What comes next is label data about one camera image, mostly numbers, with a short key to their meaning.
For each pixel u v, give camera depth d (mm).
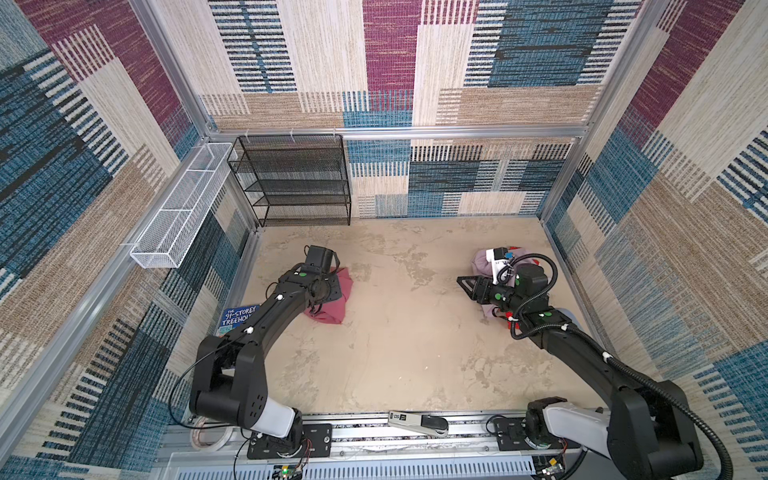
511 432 739
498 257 747
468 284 826
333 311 940
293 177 1083
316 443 737
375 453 728
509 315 657
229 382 425
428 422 710
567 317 607
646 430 403
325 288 704
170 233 719
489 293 735
